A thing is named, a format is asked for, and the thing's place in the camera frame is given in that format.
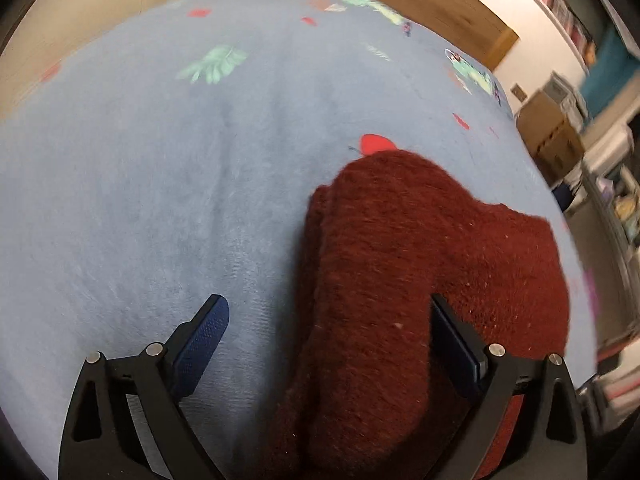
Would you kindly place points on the grey storage box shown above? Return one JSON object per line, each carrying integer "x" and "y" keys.
{"x": 565, "y": 95}

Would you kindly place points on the teal curtain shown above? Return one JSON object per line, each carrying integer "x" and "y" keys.
{"x": 613, "y": 68}

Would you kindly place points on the wooden drawer cabinet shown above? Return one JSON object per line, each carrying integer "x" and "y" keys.
{"x": 551, "y": 140}

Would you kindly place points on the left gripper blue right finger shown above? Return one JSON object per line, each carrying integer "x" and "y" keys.
{"x": 548, "y": 440}

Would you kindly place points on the desk with clutter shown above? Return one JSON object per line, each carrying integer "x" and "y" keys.
{"x": 613, "y": 194}

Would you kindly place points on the dark red knitted sweater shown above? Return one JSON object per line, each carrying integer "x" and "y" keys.
{"x": 364, "y": 399}

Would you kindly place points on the blue patterned bed cover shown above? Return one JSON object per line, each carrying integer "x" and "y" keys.
{"x": 172, "y": 159}

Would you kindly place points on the row of books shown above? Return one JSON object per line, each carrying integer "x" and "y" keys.
{"x": 555, "y": 5}

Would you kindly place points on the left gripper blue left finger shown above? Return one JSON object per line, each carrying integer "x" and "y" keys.
{"x": 99, "y": 439}

